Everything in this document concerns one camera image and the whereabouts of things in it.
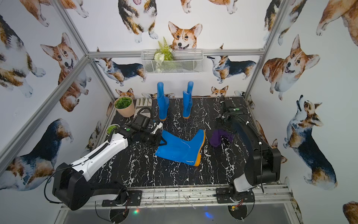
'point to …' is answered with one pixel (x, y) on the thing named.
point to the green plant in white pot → (110, 129)
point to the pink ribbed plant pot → (127, 112)
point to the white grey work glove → (143, 106)
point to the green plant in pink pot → (122, 102)
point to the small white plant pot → (112, 124)
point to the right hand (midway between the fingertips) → (221, 126)
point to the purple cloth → (215, 137)
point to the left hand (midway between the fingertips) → (168, 141)
